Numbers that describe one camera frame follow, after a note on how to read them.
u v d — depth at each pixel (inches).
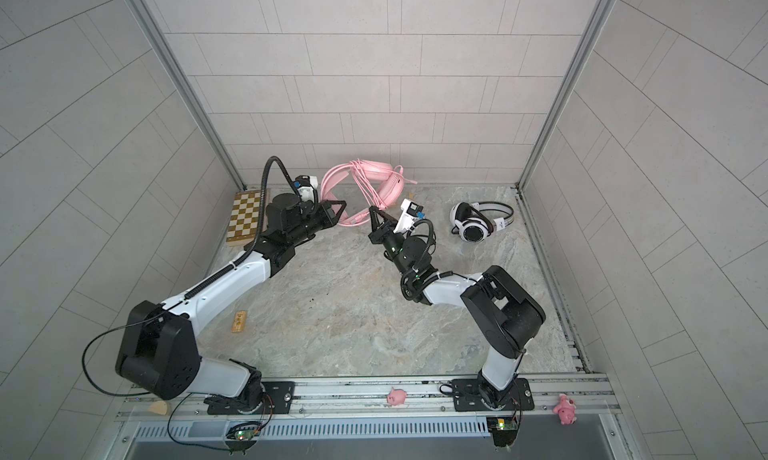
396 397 27.4
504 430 26.6
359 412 27.8
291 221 23.9
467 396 27.9
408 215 27.8
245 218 40.2
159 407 26.8
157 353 16.1
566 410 26.6
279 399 27.9
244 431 25.2
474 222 37.9
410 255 24.7
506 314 18.4
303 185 27.4
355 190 31.7
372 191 29.6
